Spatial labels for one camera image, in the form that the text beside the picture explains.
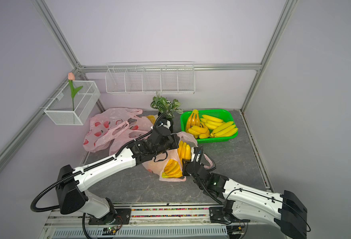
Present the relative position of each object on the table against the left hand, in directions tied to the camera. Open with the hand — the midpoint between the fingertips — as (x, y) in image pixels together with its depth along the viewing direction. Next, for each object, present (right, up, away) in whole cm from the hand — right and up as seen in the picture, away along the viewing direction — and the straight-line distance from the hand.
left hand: (181, 139), depth 74 cm
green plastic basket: (+32, +15, +34) cm, 49 cm away
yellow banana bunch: (+29, +4, +24) cm, 38 cm away
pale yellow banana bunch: (+21, +9, +30) cm, 38 cm away
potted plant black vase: (-9, +17, +11) cm, 22 cm away
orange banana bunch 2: (+9, +11, +34) cm, 37 cm away
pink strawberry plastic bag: (-40, +6, +15) cm, 44 cm away
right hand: (+1, -11, +3) cm, 11 cm away
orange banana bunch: (-5, -16, +4) cm, 17 cm away
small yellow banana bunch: (+13, +3, +22) cm, 26 cm away
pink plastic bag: (-13, -14, +3) cm, 19 cm away
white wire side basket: (-64, +16, +6) cm, 66 cm away
